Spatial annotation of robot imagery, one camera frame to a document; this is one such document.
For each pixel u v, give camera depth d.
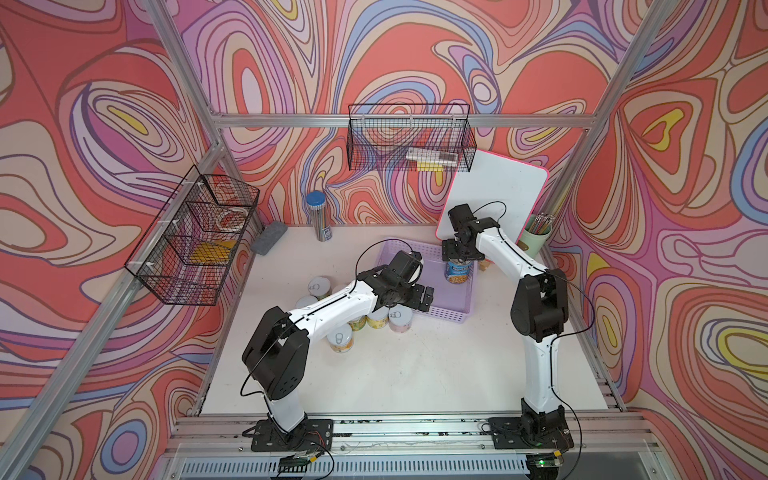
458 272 0.97
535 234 0.99
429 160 0.91
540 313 0.56
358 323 0.89
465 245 0.75
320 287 0.96
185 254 0.74
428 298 0.76
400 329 0.90
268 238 1.13
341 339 0.84
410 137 0.96
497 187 0.93
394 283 0.65
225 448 0.75
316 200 1.09
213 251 0.71
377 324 0.91
